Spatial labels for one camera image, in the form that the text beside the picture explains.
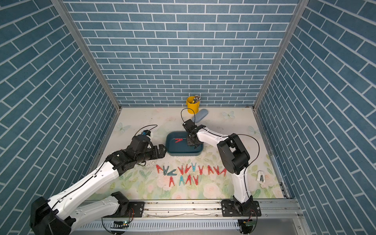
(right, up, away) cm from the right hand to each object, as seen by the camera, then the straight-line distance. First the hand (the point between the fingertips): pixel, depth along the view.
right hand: (193, 142), depth 98 cm
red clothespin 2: (-7, -15, -11) cm, 20 cm away
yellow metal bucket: (-1, +25, +15) cm, 29 cm away
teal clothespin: (0, -14, -9) cm, 17 cm away
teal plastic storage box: (-11, -2, +1) cm, 12 cm away
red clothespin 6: (+15, -15, -11) cm, 24 cm away
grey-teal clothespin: (-17, -16, -11) cm, 26 cm away
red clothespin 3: (-4, -14, -11) cm, 18 cm away
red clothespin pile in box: (-10, +1, +2) cm, 10 cm away
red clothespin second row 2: (-3, -19, -14) cm, 23 cm away
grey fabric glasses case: (+4, +18, +13) cm, 22 cm away
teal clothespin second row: (-7, -20, -14) cm, 25 cm away
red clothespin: (-21, -14, -10) cm, 27 cm away
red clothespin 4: (+5, -16, -11) cm, 20 cm away
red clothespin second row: (-12, -20, -15) cm, 28 cm away
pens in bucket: (+2, +30, +7) cm, 31 cm away
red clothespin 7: (+19, -15, -11) cm, 27 cm away
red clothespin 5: (+10, -15, -10) cm, 20 cm away
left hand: (-15, -1, -20) cm, 25 cm away
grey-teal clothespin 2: (-13, -17, -12) cm, 24 cm away
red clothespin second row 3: (+2, -20, -14) cm, 24 cm away
